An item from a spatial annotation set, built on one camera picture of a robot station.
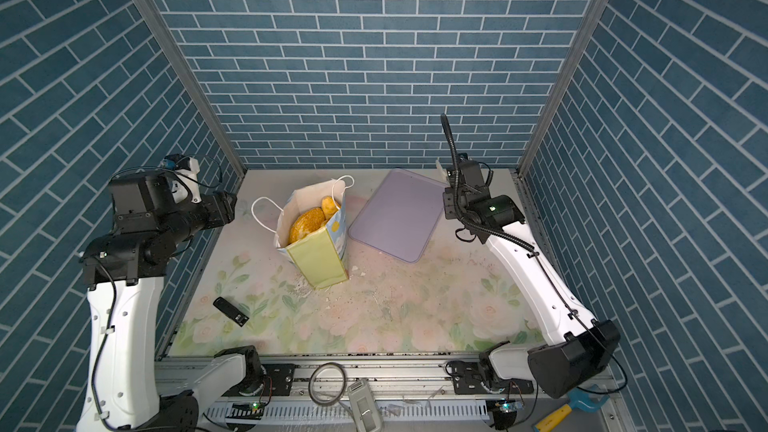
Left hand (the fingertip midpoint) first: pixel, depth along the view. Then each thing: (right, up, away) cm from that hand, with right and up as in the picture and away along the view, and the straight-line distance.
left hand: (225, 196), depth 64 cm
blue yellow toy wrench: (+82, -48, +6) cm, 95 cm away
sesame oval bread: (+12, -7, +17) cm, 22 cm away
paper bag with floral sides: (+17, -9, +8) cm, 20 cm away
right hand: (+53, +1, +12) cm, 54 cm away
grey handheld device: (+30, -50, +5) cm, 59 cm away
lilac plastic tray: (+38, -8, +42) cm, 57 cm away
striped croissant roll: (+17, -3, +22) cm, 29 cm away
